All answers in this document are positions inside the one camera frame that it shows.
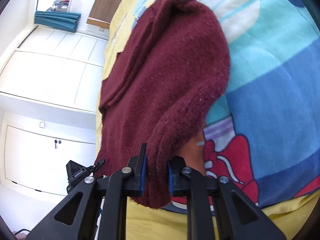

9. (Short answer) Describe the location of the wooden bed headboard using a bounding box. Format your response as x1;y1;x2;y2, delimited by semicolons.
86;0;122;29

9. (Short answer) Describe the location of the white room door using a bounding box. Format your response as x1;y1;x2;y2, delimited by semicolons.
4;126;95;195

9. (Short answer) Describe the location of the dark red knit sweater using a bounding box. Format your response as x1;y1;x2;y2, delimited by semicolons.
97;0;230;209

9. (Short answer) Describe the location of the white built-in wardrobe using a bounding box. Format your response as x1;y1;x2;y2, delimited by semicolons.
1;26;107;113

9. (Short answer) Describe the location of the teal left curtain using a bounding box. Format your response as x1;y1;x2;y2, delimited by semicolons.
34;11;81;33

